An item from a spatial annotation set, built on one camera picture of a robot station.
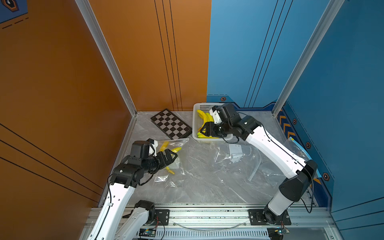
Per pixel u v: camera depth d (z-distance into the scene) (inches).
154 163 23.1
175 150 35.6
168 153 24.7
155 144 26.2
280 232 27.3
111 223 15.6
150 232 28.1
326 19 28.8
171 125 42.7
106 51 33.3
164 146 39.1
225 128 23.9
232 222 28.4
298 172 16.6
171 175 33.4
